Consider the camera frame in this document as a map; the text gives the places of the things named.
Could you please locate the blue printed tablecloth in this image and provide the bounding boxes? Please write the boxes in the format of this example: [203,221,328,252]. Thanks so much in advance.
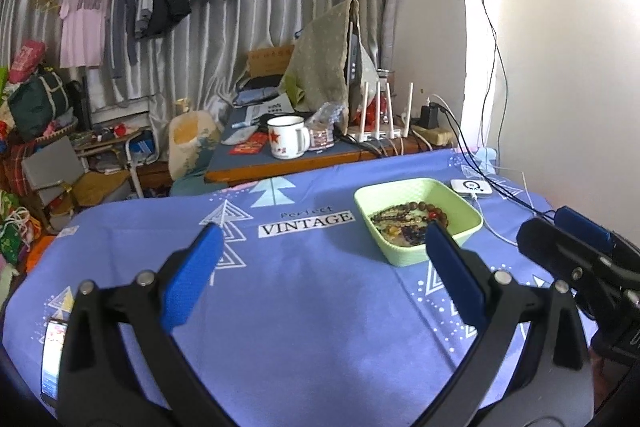
[2,146,601,427]

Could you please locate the beige printed sack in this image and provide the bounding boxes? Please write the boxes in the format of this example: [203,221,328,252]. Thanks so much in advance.
[168,110,221,181]

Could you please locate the grey blue hanging trousers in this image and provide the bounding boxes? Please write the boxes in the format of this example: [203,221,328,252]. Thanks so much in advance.
[110,0,138,78]

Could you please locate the black cable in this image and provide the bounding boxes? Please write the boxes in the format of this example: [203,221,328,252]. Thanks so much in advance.
[432,100,557,220]

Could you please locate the pink t-shirt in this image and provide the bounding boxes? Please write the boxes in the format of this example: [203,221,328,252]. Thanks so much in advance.
[60,0,110,68]

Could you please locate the white wifi router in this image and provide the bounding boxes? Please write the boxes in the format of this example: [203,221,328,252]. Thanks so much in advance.
[346,80,413,143]

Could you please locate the white enamel mug red star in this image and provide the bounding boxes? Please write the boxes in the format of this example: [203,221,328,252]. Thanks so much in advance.
[267,115,310,160]

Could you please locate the cardboard box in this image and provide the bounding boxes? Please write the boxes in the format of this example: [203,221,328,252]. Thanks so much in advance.
[247,44,294,78]

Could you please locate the colourful crystal bead bracelet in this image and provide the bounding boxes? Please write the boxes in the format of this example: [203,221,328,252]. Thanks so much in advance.
[380,221,417,243]

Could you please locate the red envelope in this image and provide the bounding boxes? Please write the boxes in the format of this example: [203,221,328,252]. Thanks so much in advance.
[229,131,269,155]

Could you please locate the green plastic tray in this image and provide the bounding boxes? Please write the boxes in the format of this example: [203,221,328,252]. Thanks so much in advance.
[355,178,484,267]

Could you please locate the beige dotted cloth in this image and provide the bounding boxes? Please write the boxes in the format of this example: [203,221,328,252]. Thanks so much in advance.
[279,0,359,119]

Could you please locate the brown wooden bead bracelet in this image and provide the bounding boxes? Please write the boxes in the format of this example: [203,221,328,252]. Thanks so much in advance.
[380,200,450,228]

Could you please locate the black power adapter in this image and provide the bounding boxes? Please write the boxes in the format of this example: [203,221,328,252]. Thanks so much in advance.
[418,103,439,129]

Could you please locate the smartphone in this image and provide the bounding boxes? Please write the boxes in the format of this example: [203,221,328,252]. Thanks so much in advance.
[40,319,67,407]

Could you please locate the wooden side table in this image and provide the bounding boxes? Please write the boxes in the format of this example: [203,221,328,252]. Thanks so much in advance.
[204,135,430,186]

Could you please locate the white charger box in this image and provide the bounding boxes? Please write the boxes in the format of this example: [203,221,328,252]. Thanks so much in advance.
[450,179,494,197]

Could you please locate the small jar with label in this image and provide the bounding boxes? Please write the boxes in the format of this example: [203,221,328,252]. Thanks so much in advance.
[308,126,334,152]

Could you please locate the dark green duffel bag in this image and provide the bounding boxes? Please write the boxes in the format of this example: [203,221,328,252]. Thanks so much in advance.
[8,72,72,142]

